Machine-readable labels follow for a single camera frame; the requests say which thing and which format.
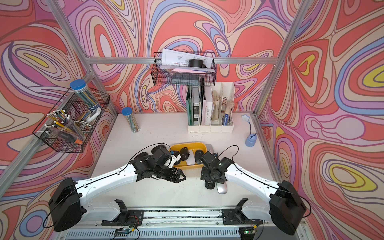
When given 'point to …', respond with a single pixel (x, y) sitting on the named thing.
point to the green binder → (189, 100)
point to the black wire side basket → (86, 118)
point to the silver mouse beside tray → (210, 148)
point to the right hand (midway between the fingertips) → (210, 180)
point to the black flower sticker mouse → (198, 154)
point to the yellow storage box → (194, 146)
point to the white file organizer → (213, 109)
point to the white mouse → (191, 160)
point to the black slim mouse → (184, 153)
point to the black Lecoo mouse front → (176, 154)
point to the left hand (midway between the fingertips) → (182, 177)
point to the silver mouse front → (222, 188)
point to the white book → (206, 107)
